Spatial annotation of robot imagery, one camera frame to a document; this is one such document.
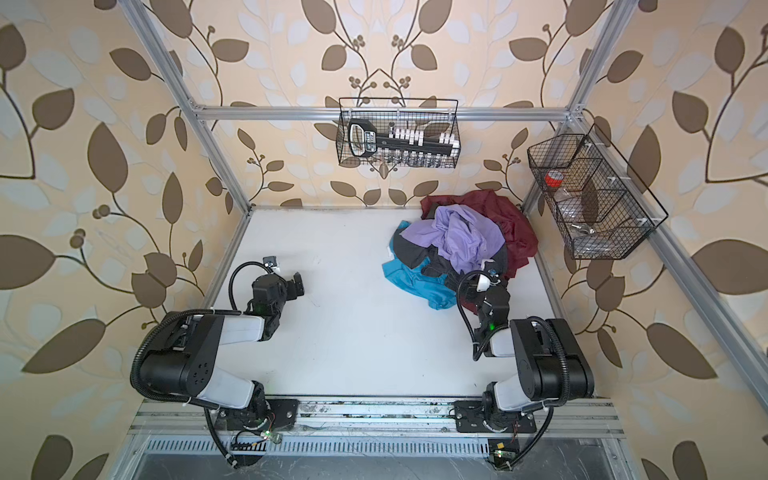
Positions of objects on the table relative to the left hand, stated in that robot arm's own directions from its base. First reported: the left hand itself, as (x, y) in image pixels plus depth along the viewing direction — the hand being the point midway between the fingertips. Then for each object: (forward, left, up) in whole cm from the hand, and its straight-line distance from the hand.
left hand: (284, 273), depth 94 cm
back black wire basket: (+37, -46, +29) cm, 66 cm away
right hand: (0, -61, +3) cm, 61 cm away
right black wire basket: (+4, -86, +28) cm, 91 cm away
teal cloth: (-3, -49, -3) cm, 49 cm away
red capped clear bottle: (+20, -81, +23) cm, 87 cm away
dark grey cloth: (+6, -47, 0) cm, 47 cm away
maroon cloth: (+18, -78, -1) cm, 80 cm away
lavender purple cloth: (+8, -55, +11) cm, 56 cm away
